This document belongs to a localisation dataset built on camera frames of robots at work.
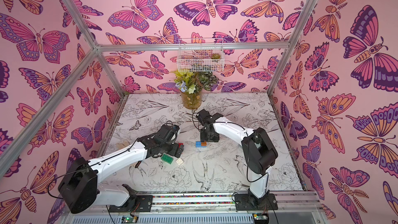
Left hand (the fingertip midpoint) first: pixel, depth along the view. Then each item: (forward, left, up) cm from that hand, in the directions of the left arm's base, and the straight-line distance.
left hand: (178, 145), depth 86 cm
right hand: (+5, -16, -1) cm, 17 cm away
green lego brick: (-5, +7, -6) cm, 10 cm away
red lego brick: (+4, 0, -6) cm, 7 cm away
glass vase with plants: (+35, -6, +13) cm, 38 cm away
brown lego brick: (+3, -14, -3) cm, 15 cm away
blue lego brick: (+3, -11, -5) cm, 13 cm away
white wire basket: (+47, -12, +27) cm, 56 cm away
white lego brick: (-7, -1, -5) cm, 9 cm away
